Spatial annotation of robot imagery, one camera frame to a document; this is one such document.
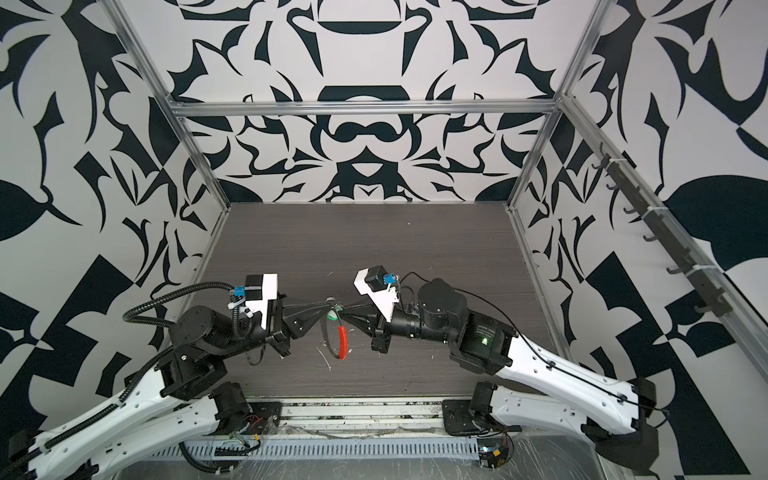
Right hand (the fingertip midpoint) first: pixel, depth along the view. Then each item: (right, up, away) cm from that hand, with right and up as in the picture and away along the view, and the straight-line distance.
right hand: (342, 314), depth 54 cm
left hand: (-2, +3, -3) cm, 5 cm away
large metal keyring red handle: (0, -4, -1) cm, 4 cm away
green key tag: (-2, 0, +1) cm, 2 cm away
